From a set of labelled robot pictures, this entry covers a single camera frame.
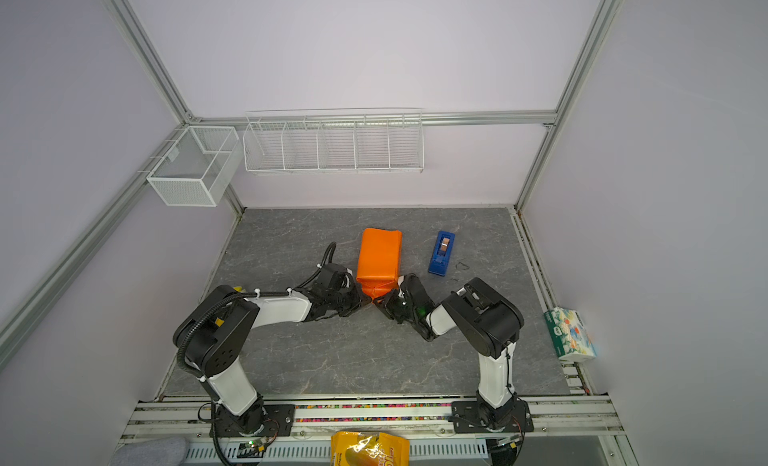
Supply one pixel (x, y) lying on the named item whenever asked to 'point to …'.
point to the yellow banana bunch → (238, 288)
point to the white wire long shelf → (334, 141)
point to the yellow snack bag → (358, 448)
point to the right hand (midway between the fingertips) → (372, 303)
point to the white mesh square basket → (195, 168)
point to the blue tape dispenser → (442, 252)
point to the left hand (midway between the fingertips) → (374, 302)
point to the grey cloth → (151, 452)
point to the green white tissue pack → (569, 336)
